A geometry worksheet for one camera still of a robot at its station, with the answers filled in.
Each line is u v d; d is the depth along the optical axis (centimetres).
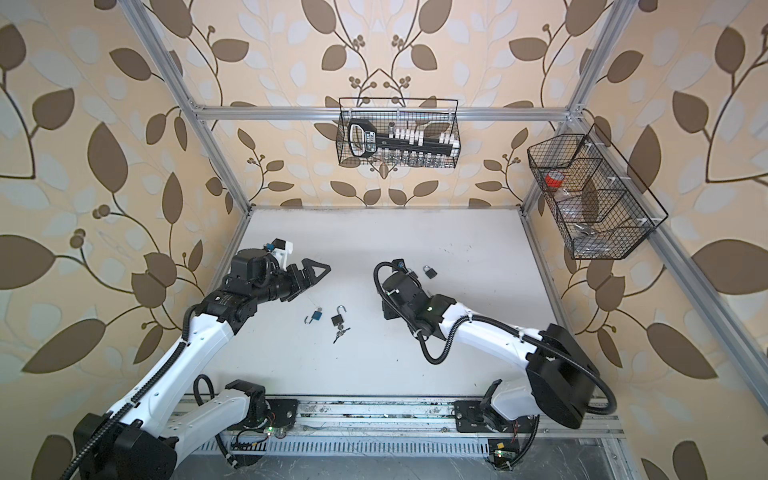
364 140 85
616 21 72
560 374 42
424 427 74
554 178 87
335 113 90
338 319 91
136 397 41
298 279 67
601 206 74
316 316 92
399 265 72
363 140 85
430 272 102
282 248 72
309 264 69
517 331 46
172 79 83
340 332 89
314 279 68
